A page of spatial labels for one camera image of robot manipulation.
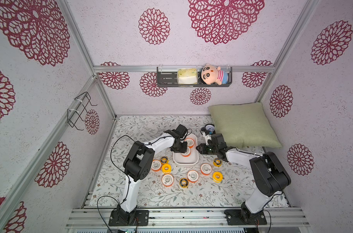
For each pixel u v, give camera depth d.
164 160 0.95
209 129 1.09
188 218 0.75
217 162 0.94
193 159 0.95
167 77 1.00
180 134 0.78
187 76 0.90
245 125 0.97
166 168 0.90
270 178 0.47
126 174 0.55
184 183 0.85
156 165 0.91
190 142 1.03
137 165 0.53
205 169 0.90
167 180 0.87
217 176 0.88
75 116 0.76
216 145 0.75
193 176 0.87
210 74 0.85
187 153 0.92
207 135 0.86
